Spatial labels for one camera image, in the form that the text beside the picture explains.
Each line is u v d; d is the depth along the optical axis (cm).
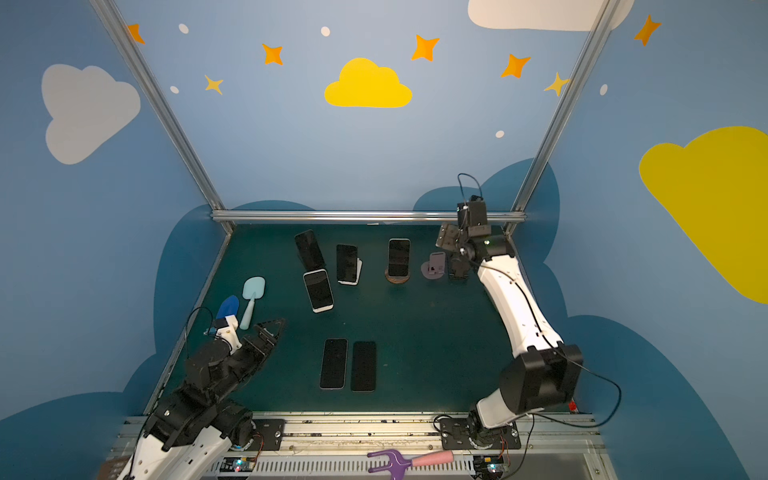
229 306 99
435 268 103
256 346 63
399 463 70
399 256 99
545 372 44
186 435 50
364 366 88
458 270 107
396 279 106
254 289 102
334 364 86
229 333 66
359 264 105
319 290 98
